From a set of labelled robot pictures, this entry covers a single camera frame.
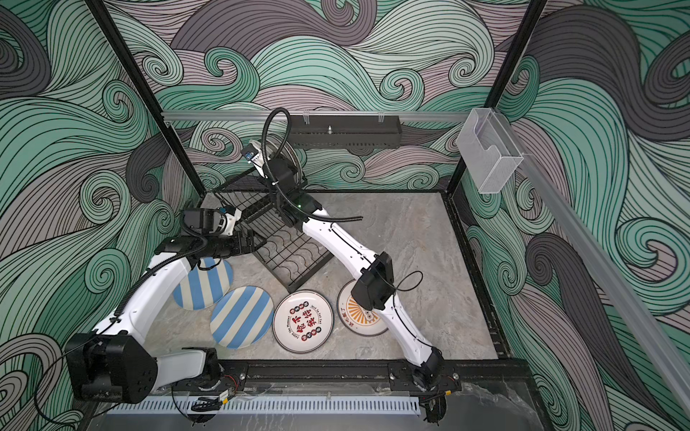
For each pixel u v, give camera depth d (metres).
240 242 0.70
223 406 0.70
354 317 0.84
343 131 0.95
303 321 0.83
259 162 0.64
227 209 0.73
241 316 0.84
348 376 0.74
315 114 0.93
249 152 0.63
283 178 0.58
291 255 0.98
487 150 0.78
